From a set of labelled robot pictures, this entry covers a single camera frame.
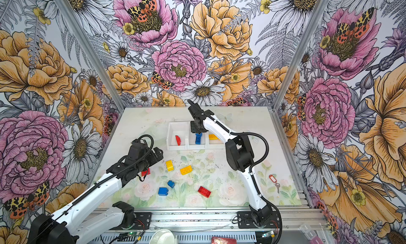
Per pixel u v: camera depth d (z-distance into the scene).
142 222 0.73
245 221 0.74
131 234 0.71
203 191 0.82
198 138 1.02
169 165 0.91
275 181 0.87
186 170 0.90
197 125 0.84
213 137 1.02
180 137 1.03
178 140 1.02
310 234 0.69
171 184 0.84
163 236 0.70
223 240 0.66
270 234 0.71
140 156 0.64
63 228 0.40
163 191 0.82
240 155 0.59
